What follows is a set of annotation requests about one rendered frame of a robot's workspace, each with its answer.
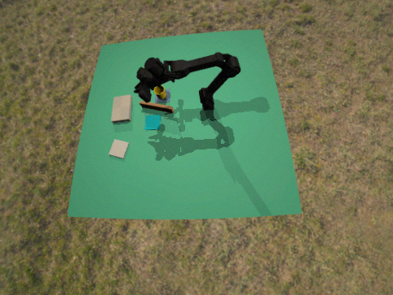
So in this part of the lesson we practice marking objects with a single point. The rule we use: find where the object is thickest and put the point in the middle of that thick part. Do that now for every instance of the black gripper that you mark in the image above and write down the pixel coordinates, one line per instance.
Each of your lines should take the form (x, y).
(144, 90)

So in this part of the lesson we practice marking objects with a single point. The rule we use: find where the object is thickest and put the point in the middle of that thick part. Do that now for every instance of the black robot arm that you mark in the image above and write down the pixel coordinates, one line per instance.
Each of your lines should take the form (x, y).
(180, 68)

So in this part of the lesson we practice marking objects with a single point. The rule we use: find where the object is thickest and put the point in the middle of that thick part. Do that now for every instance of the yellow cup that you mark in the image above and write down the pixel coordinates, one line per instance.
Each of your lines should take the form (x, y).
(158, 91)

